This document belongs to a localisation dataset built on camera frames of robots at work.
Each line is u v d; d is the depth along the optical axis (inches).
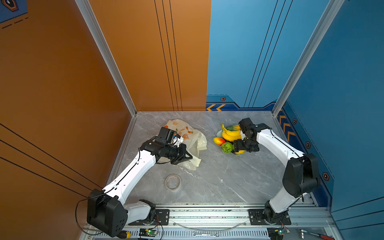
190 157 29.2
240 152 34.1
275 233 27.5
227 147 34.2
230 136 36.9
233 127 38.0
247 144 29.2
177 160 26.8
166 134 24.1
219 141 36.6
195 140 33.6
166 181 32.9
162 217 29.0
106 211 15.1
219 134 39.1
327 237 26.7
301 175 17.8
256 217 28.6
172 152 25.7
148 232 27.7
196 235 27.3
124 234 26.4
